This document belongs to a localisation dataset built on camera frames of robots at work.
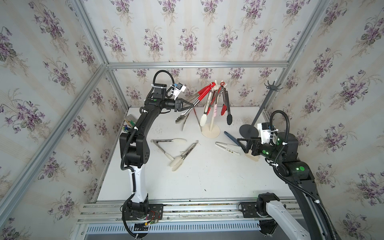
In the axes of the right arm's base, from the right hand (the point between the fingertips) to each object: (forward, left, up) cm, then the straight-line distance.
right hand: (248, 139), depth 70 cm
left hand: (+19, +27, +3) cm, 33 cm away
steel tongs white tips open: (+14, +39, -24) cm, 48 cm away
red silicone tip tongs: (+23, +9, -2) cm, 25 cm away
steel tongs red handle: (+24, +23, +7) cm, 34 cm away
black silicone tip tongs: (+17, +6, -4) cm, 19 cm away
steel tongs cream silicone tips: (-2, +36, -22) cm, 42 cm away
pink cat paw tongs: (+18, +15, +6) cm, 24 cm away
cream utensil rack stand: (+24, +13, -25) cm, 37 cm away
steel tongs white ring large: (+16, +20, -4) cm, 26 cm away
